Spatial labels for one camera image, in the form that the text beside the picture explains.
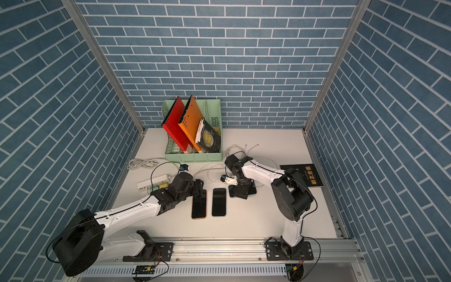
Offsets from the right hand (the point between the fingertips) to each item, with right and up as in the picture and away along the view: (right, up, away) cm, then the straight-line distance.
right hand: (246, 186), depth 91 cm
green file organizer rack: (-20, +43, +13) cm, 49 cm away
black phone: (-14, -7, -4) cm, 16 cm away
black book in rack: (-21, +25, +5) cm, 33 cm away
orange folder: (-29, +35, +1) cm, 46 cm away
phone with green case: (-3, 0, -11) cm, 11 cm away
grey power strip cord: (-62, +11, +8) cm, 64 cm away
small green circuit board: (-44, -30, -19) cm, 56 cm away
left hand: (-22, +2, -5) cm, 22 cm away
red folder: (-37, +32, -6) cm, 50 cm away
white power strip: (-51, +1, -2) cm, 52 cm away
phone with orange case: (-23, -8, -7) cm, 26 cm away
